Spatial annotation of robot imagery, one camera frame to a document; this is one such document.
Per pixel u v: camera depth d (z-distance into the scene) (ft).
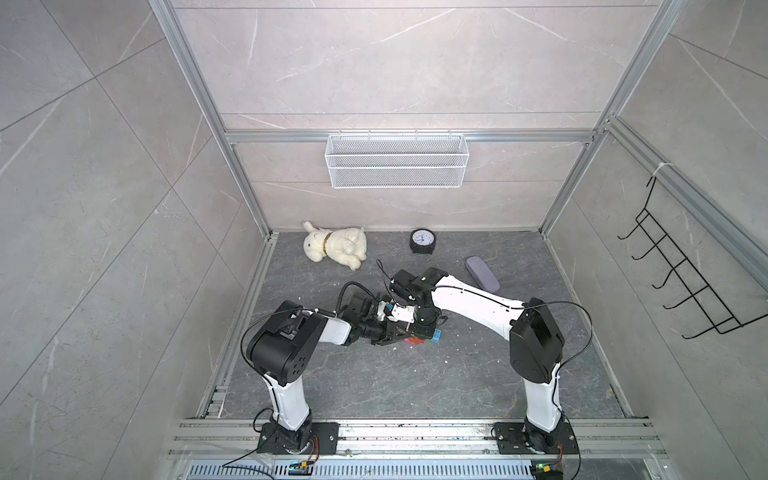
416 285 2.09
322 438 2.41
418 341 2.89
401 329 2.81
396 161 3.31
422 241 3.75
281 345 1.61
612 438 2.45
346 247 3.37
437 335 2.67
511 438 2.40
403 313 2.55
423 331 2.45
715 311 1.98
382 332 2.69
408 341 2.90
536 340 1.59
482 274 3.44
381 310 2.65
